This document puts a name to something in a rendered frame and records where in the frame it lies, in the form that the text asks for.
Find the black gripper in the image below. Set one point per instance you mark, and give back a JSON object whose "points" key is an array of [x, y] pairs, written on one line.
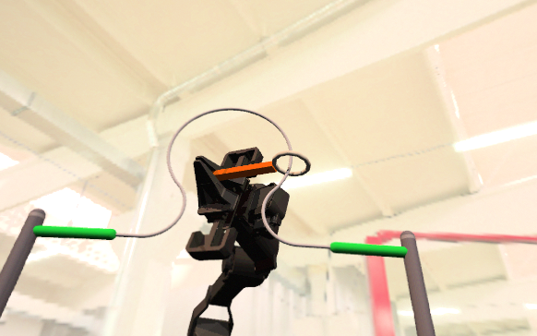
{"points": [[221, 202]]}

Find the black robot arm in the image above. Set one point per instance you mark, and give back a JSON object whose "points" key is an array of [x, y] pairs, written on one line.
{"points": [[248, 265]]}

